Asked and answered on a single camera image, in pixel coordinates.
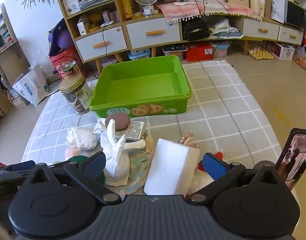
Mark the white box with drawing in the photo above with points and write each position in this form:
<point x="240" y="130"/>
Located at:
<point x="282" y="52"/>

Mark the small printed box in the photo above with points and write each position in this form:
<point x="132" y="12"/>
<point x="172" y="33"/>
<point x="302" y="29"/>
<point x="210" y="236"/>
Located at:
<point x="135" y="130"/>

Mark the red cardboard box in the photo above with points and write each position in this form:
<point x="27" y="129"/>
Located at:
<point x="195" y="52"/>

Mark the bag of oranges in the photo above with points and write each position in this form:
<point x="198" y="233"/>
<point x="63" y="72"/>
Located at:
<point x="304" y="60"/>

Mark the pile of folded clothes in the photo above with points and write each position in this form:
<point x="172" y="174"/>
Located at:
<point x="222" y="27"/>

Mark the pink tasselled cloth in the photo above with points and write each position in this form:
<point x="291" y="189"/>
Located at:
<point x="217" y="8"/>

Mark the red printed bag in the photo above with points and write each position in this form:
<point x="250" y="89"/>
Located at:
<point x="60" y="60"/>

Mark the smartphone on stand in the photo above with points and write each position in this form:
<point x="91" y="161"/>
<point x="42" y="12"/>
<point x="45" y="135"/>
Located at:
<point x="292" y="160"/>

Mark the brown round plush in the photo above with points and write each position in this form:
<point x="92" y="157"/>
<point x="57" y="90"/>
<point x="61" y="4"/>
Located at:
<point x="120" y="121"/>

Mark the wooden desk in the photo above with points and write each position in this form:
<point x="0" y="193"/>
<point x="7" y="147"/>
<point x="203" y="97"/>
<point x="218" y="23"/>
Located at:
<point x="8" y="60"/>

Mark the row of yellow items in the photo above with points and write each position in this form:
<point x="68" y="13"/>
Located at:
<point x="262" y="54"/>

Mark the wooden sideboard cabinet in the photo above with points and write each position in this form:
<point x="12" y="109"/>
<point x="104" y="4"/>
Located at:
<point x="115" y="2"/>

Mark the white appliance black front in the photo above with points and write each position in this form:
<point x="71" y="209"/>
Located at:
<point x="295" y="15"/>

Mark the sequin fabric item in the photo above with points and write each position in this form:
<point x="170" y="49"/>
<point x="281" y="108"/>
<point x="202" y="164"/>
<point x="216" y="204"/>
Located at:
<point x="187" y="138"/>

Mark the blue storage box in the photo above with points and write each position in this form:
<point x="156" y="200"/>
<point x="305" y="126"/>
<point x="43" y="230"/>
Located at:
<point x="139" y="54"/>

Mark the white paper bag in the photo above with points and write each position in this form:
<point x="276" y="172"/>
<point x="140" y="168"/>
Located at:
<point x="30" y="85"/>

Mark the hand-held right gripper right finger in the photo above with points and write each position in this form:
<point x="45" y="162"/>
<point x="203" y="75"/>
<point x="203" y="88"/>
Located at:
<point x="214" y="163"/>

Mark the clear pink storage box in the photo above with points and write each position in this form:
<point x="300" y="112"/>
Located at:
<point x="221" y="51"/>

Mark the white cloth glove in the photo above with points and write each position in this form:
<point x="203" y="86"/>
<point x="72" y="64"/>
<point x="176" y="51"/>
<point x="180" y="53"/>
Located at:
<point x="115" y="160"/>

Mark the tin can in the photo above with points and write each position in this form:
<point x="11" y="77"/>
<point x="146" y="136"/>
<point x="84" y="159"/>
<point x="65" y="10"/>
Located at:
<point x="69" y="68"/>

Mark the white milk carton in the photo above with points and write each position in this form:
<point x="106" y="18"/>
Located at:
<point x="82" y="26"/>

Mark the white sponge block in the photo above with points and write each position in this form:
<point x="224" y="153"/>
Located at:
<point x="168" y="165"/>

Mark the green plastic box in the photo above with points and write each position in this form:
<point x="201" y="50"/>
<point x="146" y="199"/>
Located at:
<point x="143" y="85"/>

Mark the white crumpled cloth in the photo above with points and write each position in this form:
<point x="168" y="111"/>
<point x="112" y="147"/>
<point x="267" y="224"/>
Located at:
<point x="80" y="137"/>

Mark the purple bag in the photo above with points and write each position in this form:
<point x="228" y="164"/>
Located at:
<point x="63" y="38"/>

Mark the clear storage box dark lid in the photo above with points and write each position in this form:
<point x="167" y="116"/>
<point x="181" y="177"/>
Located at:
<point x="174" y="48"/>

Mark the pink knit item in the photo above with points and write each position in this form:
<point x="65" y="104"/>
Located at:
<point x="71" y="152"/>

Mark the dark green knit item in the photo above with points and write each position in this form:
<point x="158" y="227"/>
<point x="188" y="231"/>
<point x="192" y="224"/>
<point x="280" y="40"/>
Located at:
<point x="80" y="158"/>

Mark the yellow can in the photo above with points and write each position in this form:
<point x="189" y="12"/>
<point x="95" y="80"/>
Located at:
<point x="127" y="7"/>

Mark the white cardboard box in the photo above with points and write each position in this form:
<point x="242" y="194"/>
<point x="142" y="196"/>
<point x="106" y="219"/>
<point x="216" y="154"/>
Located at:
<point x="71" y="3"/>

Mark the patterned fabric cloth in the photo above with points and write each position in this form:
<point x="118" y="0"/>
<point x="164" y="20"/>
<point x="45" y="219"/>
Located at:
<point x="138" y="172"/>

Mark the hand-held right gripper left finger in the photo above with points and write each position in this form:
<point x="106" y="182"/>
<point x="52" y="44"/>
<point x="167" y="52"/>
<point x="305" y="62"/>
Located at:
<point x="95" y="161"/>

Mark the black bag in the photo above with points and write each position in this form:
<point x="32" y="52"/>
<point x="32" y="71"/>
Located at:
<point x="195" y="31"/>

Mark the grey checkered mat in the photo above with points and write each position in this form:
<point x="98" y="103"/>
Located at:
<point x="230" y="110"/>

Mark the clear cookie jar gold lid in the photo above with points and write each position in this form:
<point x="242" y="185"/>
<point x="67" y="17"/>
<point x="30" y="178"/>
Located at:
<point x="73" y="92"/>

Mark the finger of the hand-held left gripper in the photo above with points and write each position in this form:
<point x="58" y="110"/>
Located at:
<point x="20" y="166"/>

